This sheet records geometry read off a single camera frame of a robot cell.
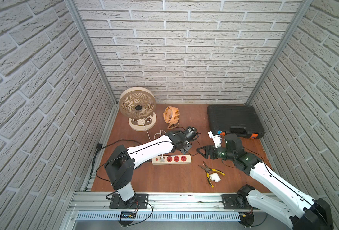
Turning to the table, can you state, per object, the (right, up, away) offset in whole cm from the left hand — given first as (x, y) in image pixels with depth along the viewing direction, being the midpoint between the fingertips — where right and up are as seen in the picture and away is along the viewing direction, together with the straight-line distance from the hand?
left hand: (181, 139), depth 85 cm
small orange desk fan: (-6, +15, +12) cm, 20 cm away
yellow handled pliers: (+16, -18, -2) cm, 24 cm away
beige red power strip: (-6, -13, +1) cm, 14 cm away
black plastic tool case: (+44, +12, +15) cm, 48 cm away
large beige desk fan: (-26, +21, +1) cm, 34 cm away
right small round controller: (+32, -37, -16) cm, 52 cm away
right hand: (+11, -4, -9) cm, 15 cm away
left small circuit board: (-28, -37, -14) cm, 48 cm away
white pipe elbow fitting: (+19, -21, -4) cm, 29 cm away
